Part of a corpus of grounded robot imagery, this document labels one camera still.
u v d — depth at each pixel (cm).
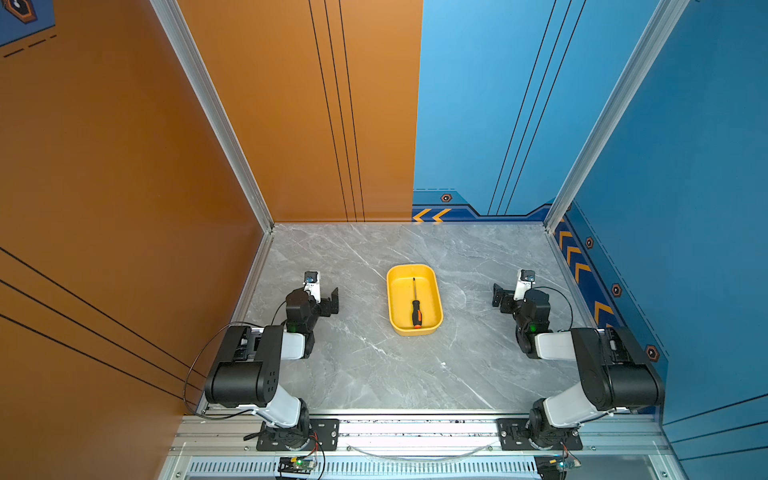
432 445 73
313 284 81
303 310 71
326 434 74
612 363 51
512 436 72
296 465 71
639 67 78
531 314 72
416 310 94
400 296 100
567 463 69
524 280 81
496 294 91
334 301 87
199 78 79
